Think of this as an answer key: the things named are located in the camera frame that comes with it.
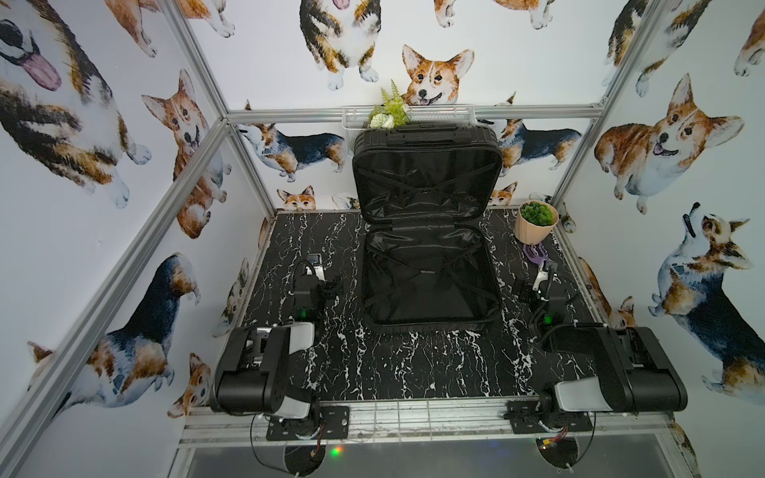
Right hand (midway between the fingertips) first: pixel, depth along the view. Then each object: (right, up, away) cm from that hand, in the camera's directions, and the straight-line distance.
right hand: (534, 272), depth 91 cm
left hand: (-64, +2, +1) cm, 64 cm away
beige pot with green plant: (+6, +16, +13) cm, 21 cm away
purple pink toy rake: (+8, +4, +16) cm, 18 cm away
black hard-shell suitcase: (-32, +25, +11) cm, 42 cm away
